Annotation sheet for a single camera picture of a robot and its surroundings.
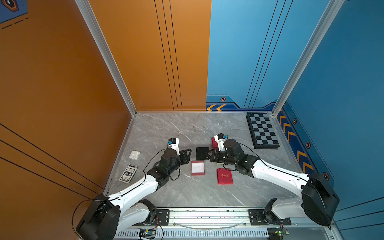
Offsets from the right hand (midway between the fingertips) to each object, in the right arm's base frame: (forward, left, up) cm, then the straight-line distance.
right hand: (204, 154), depth 79 cm
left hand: (+4, +8, -1) cm, 9 cm away
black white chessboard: (+24, -41, -12) cm, 49 cm away
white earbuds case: (+7, +45, -14) cm, 47 cm away
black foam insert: (+1, +2, -1) cm, 3 cm away
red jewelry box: (-7, -12, -14) cm, 20 cm away
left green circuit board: (-33, +28, -18) cm, 47 cm away
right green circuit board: (-33, -34, -17) cm, 50 cm away
